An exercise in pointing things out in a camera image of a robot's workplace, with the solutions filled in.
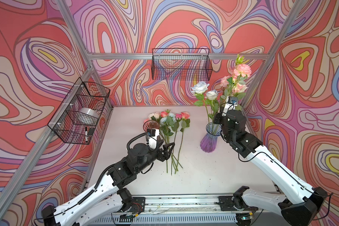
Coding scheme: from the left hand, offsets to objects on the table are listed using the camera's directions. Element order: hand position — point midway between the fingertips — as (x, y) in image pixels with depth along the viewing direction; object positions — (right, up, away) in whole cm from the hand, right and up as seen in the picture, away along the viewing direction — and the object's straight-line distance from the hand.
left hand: (171, 142), depth 66 cm
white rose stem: (-11, +13, +42) cm, 45 cm away
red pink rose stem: (+11, +8, +38) cm, 41 cm away
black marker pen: (-44, +3, +6) cm, 45 cm away
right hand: (+26, +16, +5) cm, 31 cm away
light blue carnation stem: (-3, +3, +35) cm, 36 cm away
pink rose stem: (+3, +5, +40) cm, 40 cm away
